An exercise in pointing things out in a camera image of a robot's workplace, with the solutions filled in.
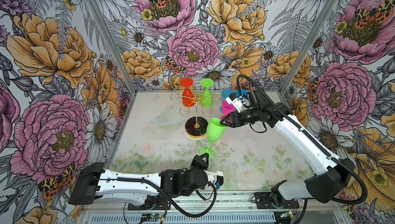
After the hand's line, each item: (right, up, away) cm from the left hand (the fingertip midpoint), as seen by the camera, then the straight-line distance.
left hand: (202, 152), depth 72 cm
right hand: (+10, +12, -2) cm, 16 cm away
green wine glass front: (+5, +11, -5) cm, 13 cm away
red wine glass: (-7, +26, +7) cm, 28 cm away
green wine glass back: (+2, +26, +17) cm, 31 cm away
